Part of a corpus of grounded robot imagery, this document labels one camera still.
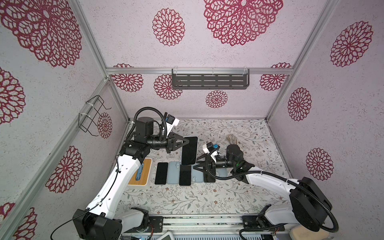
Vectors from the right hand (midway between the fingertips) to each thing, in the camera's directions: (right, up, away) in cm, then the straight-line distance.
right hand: (193, 164), depth 70 cm
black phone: (-2, +7, -4) cm, 8 cm away
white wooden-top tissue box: (-29, -11, +14) cm, 34 cm away
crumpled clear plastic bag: (+28, +10, +35) cm, 46 cm away
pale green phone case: (-12, -9, +21) cm, 26 cm away
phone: (-19, -10, +20) cm, 29 cm away
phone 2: (-5, -11, +20) cm, 23 cm away
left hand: (-3, +10, -4) cm, 12 cm away
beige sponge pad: (+49, -31, -1) cm, 58 cm away
